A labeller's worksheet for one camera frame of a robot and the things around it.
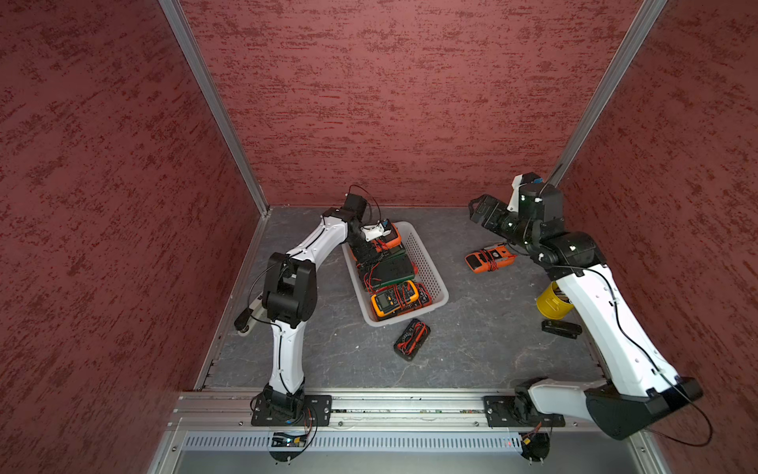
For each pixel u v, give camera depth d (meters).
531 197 0.49
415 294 0.86
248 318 0.85
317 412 0.74
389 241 0.93
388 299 0.87
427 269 0.94
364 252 0.87
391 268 0.92
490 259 1.00
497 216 0.60
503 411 0.74
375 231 0.88
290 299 0.55
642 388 0.37
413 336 0.83
